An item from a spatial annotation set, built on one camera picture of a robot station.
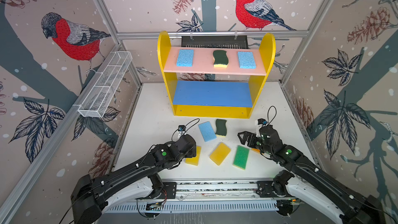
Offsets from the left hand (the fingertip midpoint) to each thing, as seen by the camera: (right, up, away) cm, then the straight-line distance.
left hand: (193, 144), depth 78 cm
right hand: (+27, +4, +3) cm, 27 cm away
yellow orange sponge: (+15, -8, +8) cm, 18 cm away
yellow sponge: (0, -11, +5) cm, 12 cm away
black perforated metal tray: (+27, +59, +16) cm, 67 cm away
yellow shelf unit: (+22, +23, +12) cm, 34 cm away
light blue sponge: (+7, +3, +15) cm, 17 cm away
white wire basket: (-46, +31, +1) cm, 56 cm away
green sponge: (+26, -9, +5) cm, 28 cm away
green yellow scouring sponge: (+16, +4, +15) cm, 22 cm away
